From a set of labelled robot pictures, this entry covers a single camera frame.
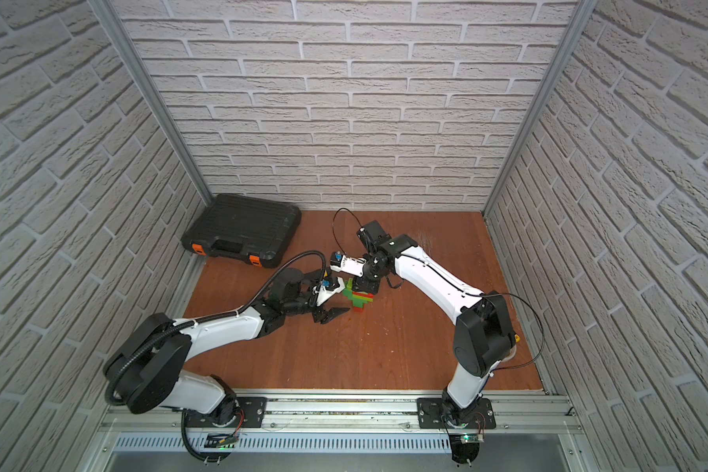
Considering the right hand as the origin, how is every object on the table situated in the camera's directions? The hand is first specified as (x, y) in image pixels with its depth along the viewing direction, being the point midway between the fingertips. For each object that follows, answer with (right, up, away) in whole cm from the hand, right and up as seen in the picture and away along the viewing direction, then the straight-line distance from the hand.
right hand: (366, 280), depth 84 cm
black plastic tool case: (-39, +15, +20) cm, 47 cm away
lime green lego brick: (-4, 0, -9) cm, 10 cm away
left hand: (-5, -4, -2) cm, 7 cm away
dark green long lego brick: (-3, -7, +1) cm, 8 cm away
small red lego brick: (-2, -9, +3) cm, 10 cm away
